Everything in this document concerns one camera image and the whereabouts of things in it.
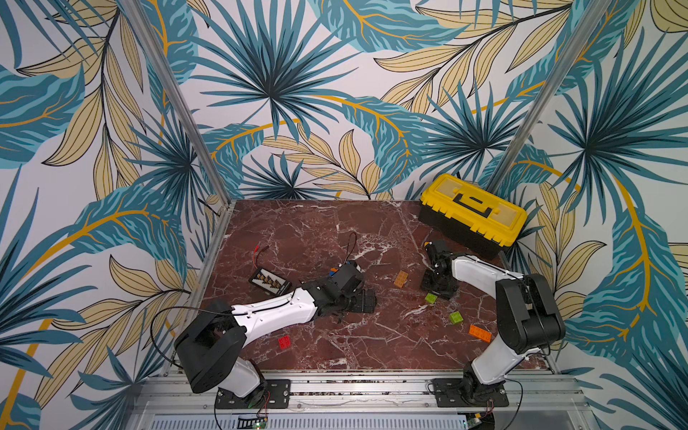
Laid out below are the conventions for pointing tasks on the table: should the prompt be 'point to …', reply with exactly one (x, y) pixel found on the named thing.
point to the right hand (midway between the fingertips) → (430, 290)
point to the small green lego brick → (431, 298)
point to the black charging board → (270, 281)
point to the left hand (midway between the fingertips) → (363, 305)
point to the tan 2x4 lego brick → (401, 279)
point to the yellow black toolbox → (481, 221)
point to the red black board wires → (255, 261)
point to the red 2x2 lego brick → (285, 342)
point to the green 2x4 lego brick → (456, 317)
